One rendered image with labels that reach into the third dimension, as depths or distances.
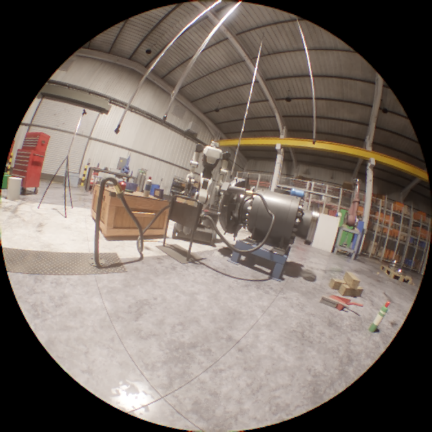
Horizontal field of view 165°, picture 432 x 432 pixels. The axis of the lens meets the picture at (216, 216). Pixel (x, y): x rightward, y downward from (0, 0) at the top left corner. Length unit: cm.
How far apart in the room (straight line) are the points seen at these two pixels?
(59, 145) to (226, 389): 974
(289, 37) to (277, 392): 879
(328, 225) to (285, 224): 389
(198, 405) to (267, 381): 27
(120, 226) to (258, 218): 145
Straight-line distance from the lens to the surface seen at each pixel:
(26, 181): 370
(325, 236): 538
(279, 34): 830
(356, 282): 187
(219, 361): 68
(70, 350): 69
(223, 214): 172
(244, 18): 831
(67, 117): 996
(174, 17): 936
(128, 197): 156
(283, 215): 159
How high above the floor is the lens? 57
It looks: 5 degrees down
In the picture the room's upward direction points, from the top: 14 degrees clockwise
